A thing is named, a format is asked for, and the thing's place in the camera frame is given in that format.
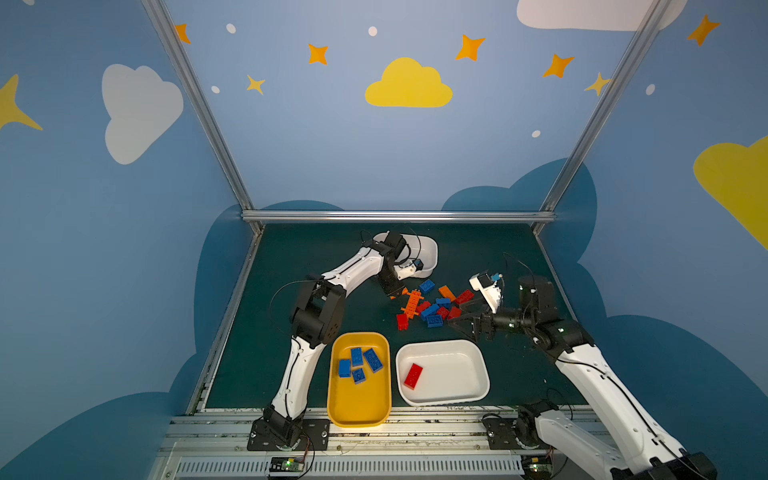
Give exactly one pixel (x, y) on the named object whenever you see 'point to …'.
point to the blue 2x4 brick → (373, 360)
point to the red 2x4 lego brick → (413, 376)
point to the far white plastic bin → (423, 248)
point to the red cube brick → (403, 322)
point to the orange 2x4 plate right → (446, 292)
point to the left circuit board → (287, 464)
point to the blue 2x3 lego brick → (357, 357)
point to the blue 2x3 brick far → (427, 286)
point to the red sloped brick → (455, 312)
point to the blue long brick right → (445, 302)
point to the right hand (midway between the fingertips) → (460, 311)
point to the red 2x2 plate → (443, 312)
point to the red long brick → (422, 307)
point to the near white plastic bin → (454, 372)
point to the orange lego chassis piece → (413, 302)
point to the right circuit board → (536, 467)
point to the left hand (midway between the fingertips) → (393, 285)
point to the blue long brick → (429, 311)
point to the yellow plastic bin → (366, 405)
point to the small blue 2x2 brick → (359, 376)
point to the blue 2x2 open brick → (434, 321)
